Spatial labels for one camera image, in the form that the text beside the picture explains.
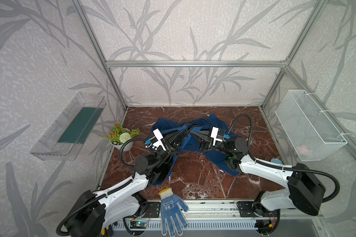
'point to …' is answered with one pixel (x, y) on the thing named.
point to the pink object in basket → (302, 149)
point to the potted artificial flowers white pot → (120, 135)
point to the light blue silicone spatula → (276, 161)
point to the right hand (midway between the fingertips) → (193, 126)
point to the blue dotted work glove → (171, 207)
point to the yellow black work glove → (108, 231)
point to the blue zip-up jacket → (212, 121)
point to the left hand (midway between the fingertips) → (186, 129)
